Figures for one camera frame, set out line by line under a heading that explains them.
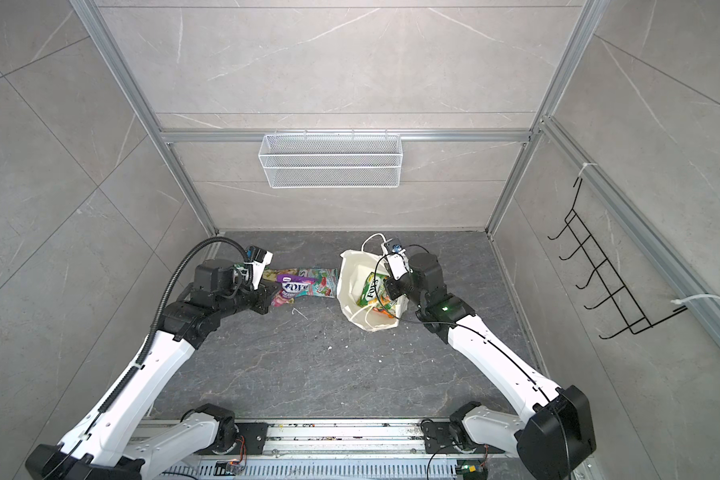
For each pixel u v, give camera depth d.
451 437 0.72
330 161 1.01
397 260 0.65
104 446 0.38
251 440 0.73
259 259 0.63
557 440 0.38
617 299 0.64
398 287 0.68
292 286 0.75
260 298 0.64
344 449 0.73
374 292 0.95
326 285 1.01
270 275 0.70
